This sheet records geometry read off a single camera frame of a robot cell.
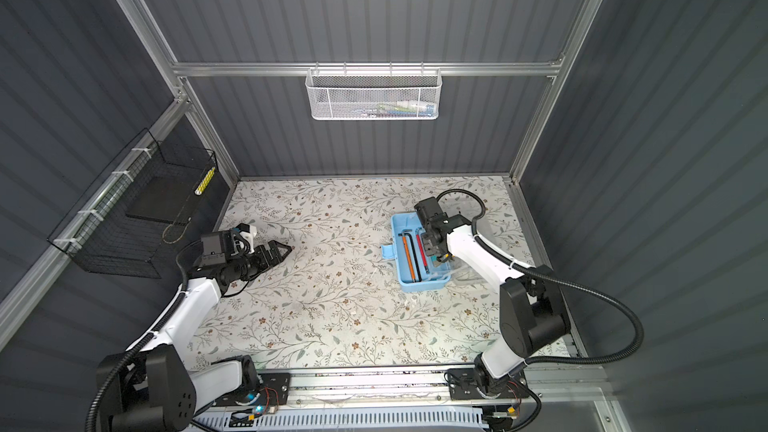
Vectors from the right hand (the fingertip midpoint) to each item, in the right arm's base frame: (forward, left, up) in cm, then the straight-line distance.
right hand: (445, 242), depth 90 cm
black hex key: (+2, +9, -10) cm, 13 cm away
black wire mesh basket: (-5, +80, +20) cm, 83 cm away
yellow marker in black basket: (+5, +68, +19) cm, 71 cm away
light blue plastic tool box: (-4, +9, -9) cm, 13 cm away
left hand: (-6, +49, +2) cm, 49 cm away
